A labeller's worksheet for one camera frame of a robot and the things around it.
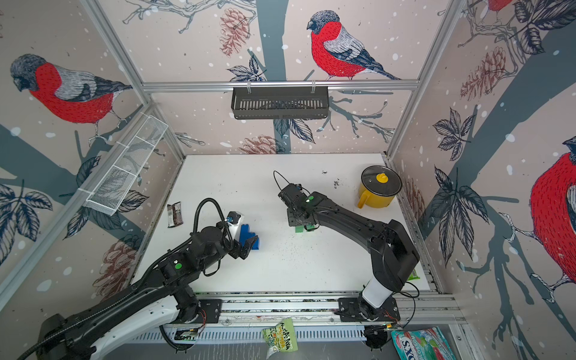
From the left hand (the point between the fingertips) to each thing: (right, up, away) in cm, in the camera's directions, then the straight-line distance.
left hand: (249, 227), depth 77 cm
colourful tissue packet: (+55, -32, -11) cm, 65 cm away
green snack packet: (+12, -33, -9) cm, 36 cm away
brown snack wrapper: (-37, 0, +21) cm, 43 cm away
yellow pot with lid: (+53, +13, +19) cm, 58 cm away
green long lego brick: (+18, -4, +14) cm, 23 cm away
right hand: (+17, +2, +9) cm, 20 cm away
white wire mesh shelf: (-52, +11, +1) cm, 53 cm away
